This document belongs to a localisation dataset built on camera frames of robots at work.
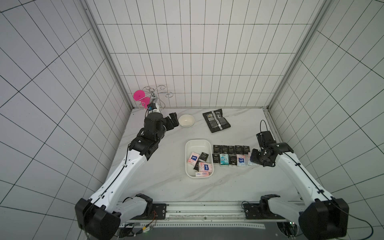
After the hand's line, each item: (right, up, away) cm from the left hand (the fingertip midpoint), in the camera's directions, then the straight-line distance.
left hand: (168, 119), depth 76 cm
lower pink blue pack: (+18, -31, +5) cm, 36 cm away
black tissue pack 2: (+43, -20, +18) cm, 50 cm away
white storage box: (+17, -18, +20) cm, 32 cm away
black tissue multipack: (+30, -1, +34) cm, 45 cm away
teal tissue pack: (+32, -25, +14) cm, 43 cm away
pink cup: (-19, +14, +12) cm, 27 cm away
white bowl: (+8, -1, +32) cm, 33 cm away
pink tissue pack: (+13, -24, +13) cm, 31 cm away
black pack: (+19, -23, +14) cm, 33 cm away
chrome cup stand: (-11, +15, +12) cm, 22 cm away
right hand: (+45, -22, +6) cm, 51 cm away
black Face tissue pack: (+28, -19, +19) cm, 39 cm away
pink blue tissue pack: (+20, -28, +8) cm, 35 cm away
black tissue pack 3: (+47, -19, +17) cm, 53 cm away
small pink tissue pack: (+42, -25, +12) cm, 50 cm away
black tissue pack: (+33, -20, +19) cm, 43 cm away
